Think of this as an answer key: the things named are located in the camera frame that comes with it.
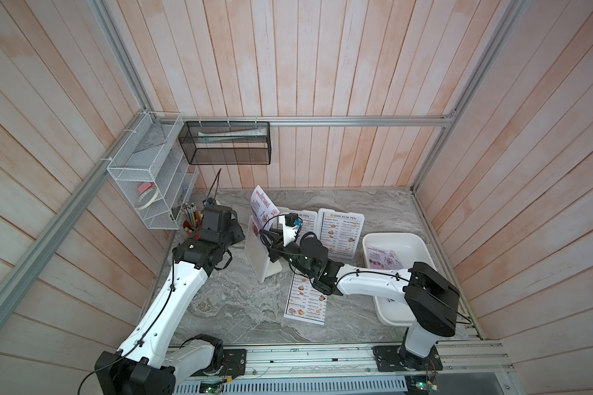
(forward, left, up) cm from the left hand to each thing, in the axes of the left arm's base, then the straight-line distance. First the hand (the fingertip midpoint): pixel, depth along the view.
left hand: (234, 230), depth 77 cm
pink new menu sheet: (+1, -10, +8) cm, 13 cm away
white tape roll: (+10, +31, +4) cm, 32 cm away
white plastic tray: (+5, -61, -22) cm, 65 cm away
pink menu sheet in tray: (0, -53, -19) cm, 56 cm away
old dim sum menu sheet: (-15, -23, -23) cm, 36 cm away
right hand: (-3, -9, +3) cm, 10 cm away
